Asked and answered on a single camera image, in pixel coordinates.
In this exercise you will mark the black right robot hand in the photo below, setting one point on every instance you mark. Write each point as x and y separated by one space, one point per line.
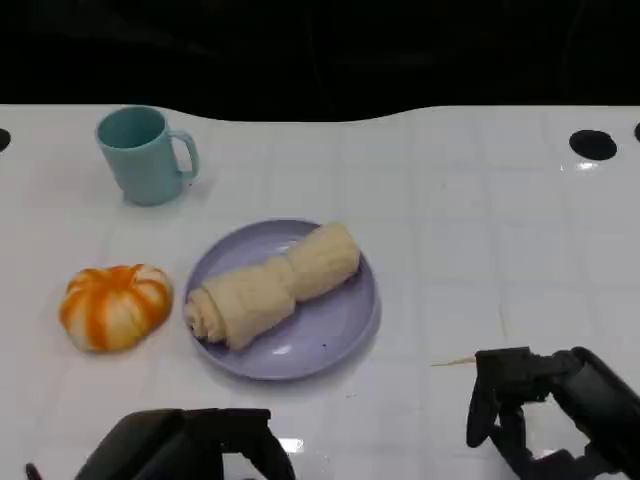
600 400

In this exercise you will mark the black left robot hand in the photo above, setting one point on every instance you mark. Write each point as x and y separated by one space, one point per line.
175 445

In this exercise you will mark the orange and white bread roll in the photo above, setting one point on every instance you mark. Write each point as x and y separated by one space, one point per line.
115 310

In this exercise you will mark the lilac plate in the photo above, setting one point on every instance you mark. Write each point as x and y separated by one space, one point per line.
325 325

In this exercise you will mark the pale green mug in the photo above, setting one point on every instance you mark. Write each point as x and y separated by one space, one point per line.
145 170

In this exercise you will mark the thin wooden stick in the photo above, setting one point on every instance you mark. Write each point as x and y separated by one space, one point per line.
455 361

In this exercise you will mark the beige towel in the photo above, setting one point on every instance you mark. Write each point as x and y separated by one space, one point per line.
275 290

